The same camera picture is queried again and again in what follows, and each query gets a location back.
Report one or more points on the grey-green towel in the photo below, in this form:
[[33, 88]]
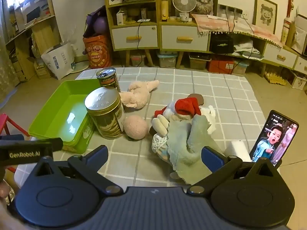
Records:
[[184, 146]]

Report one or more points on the long low wooden cabinet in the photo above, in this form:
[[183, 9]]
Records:
[[278, 55]]

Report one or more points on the white round fan base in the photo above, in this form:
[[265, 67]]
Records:
[[80, 67]]

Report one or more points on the pink fringed cloth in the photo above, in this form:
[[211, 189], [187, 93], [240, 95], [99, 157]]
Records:
[[215, 24]]

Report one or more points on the plush doll with santa hat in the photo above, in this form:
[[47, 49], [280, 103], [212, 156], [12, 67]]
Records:
[[186, 106]]

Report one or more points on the purple ball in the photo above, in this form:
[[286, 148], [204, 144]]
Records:
[[101, 25]]

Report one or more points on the grey checked blanket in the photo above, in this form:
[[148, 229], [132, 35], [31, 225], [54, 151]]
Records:
[[215, 88]]

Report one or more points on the black smartphone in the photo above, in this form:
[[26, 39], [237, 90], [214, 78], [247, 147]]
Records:
[[273, 136]]

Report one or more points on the wooden wall shelf unit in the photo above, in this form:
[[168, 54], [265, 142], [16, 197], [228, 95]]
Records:
[[36, 28]]

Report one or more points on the pink plush rabbit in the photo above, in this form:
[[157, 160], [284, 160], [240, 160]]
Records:
[[139, 91]]

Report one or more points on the green plastic tray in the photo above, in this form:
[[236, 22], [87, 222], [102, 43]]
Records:
[[60, 105]]

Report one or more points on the orange printed barrel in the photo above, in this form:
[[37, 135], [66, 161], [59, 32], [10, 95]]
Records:
[[98, 52]]

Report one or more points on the clear bin with blue lid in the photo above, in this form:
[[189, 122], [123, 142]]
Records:
[[167, 60]]

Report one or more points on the star-patterned curtain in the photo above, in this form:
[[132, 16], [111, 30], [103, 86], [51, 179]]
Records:
[[7, 71]]

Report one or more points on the folded white clothes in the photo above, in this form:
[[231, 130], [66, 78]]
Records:
[[247, 49]]

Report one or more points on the dark clear storage bin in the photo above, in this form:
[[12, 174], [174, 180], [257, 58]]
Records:
[[198, 62]]

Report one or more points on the white flat charger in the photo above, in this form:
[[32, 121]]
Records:
[[143, 20]]

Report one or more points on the white paper bag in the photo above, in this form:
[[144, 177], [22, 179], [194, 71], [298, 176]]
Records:
[[58, 61]]

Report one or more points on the brown round disc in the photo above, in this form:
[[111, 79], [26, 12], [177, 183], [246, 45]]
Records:
[[197, 98]]

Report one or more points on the large cookie tin can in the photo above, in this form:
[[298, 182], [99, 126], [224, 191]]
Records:
[[105, 115]]

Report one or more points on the white foam block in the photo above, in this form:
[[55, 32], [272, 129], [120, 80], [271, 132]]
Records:
[[236, 149]]

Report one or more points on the tall wooden shelf cabinet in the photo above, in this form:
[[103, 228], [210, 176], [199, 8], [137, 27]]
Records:
[[134, 34]]

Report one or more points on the small metal can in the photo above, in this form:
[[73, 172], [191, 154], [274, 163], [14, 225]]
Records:
[[108, 80]]

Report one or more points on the small white fan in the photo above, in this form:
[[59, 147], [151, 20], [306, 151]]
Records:
[[184, 2]]

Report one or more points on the red box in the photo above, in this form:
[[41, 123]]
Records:
[[220, 66]]

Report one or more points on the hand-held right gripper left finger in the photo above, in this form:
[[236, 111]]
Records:
[[97, 157]]

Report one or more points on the pink round sponge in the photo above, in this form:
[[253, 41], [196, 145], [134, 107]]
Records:
[[136, 127]]

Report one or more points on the low wooden drawer cabinet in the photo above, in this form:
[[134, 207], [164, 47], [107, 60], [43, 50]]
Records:
[[184, 38]]

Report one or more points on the egg carton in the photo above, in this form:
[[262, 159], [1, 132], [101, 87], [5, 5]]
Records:
[[274, 79]]

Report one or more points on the small clear storage bin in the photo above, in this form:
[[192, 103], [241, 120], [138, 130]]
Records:
[[138, 61]]

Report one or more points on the framed cartoon picture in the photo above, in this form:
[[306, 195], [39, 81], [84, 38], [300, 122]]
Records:
[[265, 14]]

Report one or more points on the red plastic chair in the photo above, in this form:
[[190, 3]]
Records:
[[4, 122]]

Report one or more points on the white printed mug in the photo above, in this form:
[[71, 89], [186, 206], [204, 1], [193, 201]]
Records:
[[184, 18]]

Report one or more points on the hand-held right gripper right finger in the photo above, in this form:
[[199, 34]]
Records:
[[212, 158]]

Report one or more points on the yellow cylinder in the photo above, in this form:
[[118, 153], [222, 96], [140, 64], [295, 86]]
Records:
[[164, 10]]

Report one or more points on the framed cat picture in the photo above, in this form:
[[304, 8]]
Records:
[[205, 1]]

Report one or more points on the black bag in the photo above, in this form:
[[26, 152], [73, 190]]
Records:
[[221, 43]]

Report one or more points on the white carton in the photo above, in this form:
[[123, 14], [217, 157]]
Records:
[[121, 18]]

